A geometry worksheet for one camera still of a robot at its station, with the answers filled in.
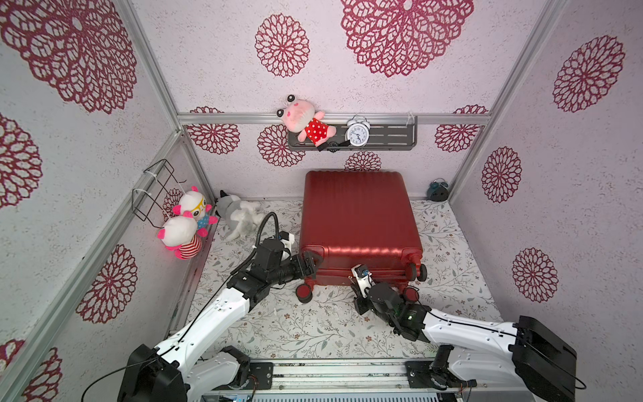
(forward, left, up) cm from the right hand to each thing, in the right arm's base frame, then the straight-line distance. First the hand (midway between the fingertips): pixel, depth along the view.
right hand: (349, 285), depth 82 cm
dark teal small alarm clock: (+51, -44, -6) cm, 68 cm away
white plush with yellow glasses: (+27, +58, +9) cm, 65 cm away
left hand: (+3, +10, +8) cm, 13 cm away
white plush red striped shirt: (+13, +58, +10) cm, 60 cm away
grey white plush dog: (+28, +42, +2) cm, 50 cm away
